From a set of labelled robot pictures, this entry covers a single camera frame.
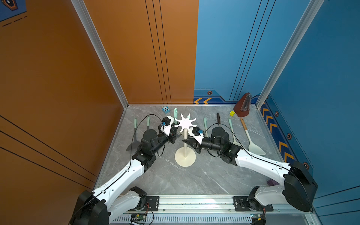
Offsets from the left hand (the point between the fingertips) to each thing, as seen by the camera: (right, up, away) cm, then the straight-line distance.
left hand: (177, 122), depth 73 cm
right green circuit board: (+41, -49, -1) cm, 64 cm away
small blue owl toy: (-12, +9, +43) cm, 45 cm away
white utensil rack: (+4, -23, +16) cm, 28 cm away
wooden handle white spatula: (+49, -18, +21) cm, 56 cm away
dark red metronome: (+48, +10, +35) cm, 61 cm away
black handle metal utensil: (+30, +1, +35) cm, 47 cm away
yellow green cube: (+42, +6, +39) cm, 58 cm away
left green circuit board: (-20, -49, -1) cm, 53 cm away
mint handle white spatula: (+39, -14, +24) cm, 48 cm away
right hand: (+4, -8, -1) cm, 9 cm away
